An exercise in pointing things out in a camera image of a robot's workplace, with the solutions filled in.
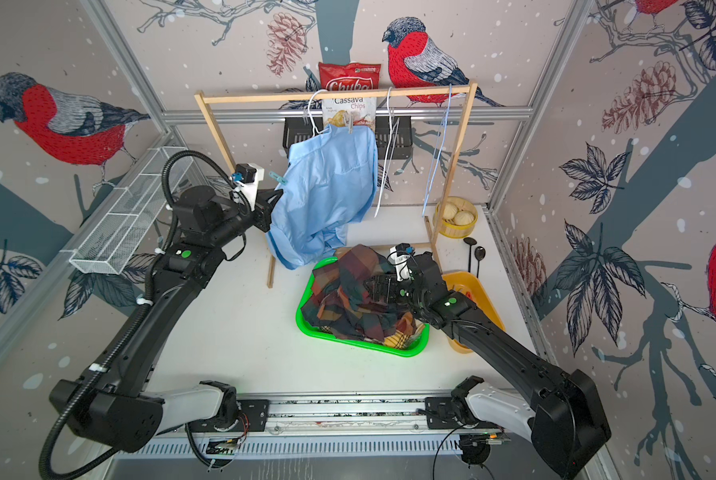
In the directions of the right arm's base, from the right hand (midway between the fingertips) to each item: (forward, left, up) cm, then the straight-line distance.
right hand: (376, 280), depth 79 cm
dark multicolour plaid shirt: (-2, +11, -7) cm, 13 cm away
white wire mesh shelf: (0, +66, +14) cm, 68 cm away
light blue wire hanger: (+55, -23, +3) cm, 60 cm away
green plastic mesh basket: (-15, -10, -10) cm, 20 cm away
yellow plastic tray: (+8, -29, -13) cm, 33 cm away
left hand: (+10, +22, +25) cm, 35 cm away
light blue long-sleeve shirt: (+21, +14, +16) cm, 30 cm away
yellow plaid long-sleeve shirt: (-12, -7, -11) cm, 18 cm away
